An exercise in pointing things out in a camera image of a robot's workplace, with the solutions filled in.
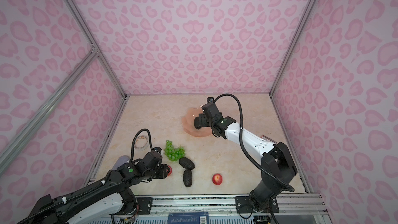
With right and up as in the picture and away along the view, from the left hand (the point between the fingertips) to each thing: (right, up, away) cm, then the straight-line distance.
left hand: (168, 168), depth 81 cm
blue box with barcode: (+12, -17, -12) cm, 24 cm away
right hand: (+20, +28, +5) cm, 35 cm away
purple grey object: (-27, +3, +5) cm, 28 cm away
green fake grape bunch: (+1, +6, +5) cm, 8 cm away
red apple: (+1, -1, +1) cm, 2 cm away
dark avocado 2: (+9, +2, +1) cm, 10 cm away
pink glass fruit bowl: (+8, +23, +20) cm, 31 cm away
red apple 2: (+25, -4, -4) cm, 26 cm away
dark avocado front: (+10, -4, -3) cm, 11 cm away
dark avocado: (+13, +21, +20) cm, 32 cm away
